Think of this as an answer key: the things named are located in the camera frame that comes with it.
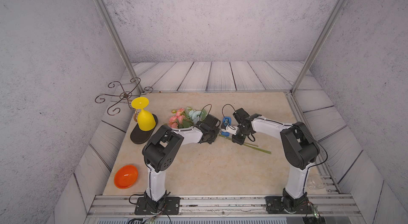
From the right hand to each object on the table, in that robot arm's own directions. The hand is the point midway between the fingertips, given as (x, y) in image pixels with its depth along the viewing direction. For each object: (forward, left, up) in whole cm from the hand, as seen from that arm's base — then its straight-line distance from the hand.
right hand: (235, 138), depth 95 cm
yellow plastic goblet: (-4, +45, +23) cm, 51 cm away
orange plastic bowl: (-23, +57, +2) cm, 61 cm away
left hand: (+3, +7, +1) cm, 7 cm away
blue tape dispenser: (+10, +5, +4) cm, 12 cm away
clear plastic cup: (-24, -37, -1) cm, 44 cm away
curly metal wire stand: (+6, +54, +31) cm, 63 cm away
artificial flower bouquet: (+12, +29, +3) cm, 31 cm away
